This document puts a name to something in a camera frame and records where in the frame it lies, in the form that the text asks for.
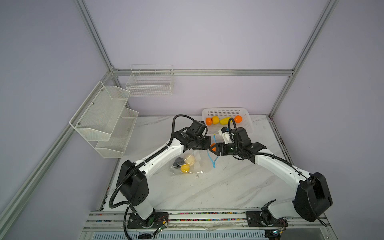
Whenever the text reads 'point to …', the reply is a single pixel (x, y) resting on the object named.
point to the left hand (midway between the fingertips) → (210, 145)
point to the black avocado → (178, 162)
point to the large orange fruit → (209, 121)
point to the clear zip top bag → (203, 162)
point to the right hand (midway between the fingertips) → (212, 148)
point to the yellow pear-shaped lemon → (185, 168)
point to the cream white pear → (190, 159)
